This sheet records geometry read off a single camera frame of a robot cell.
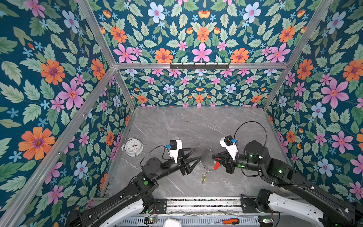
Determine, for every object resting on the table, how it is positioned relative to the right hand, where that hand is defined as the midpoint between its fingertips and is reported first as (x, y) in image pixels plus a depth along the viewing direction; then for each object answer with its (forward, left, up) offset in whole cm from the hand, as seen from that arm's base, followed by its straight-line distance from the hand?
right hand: (213, 156), depth 62 cm
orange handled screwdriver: (-22, -10, -28) cm, 36 cm away
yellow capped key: (-5, +4, -14) cm, 15 cm away
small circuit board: (-21, +31, -29) cm, 47 cm away
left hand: (-1, +7, +5) cm, 8 cm away
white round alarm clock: (+18, +49, -24) cm, 58 cm away
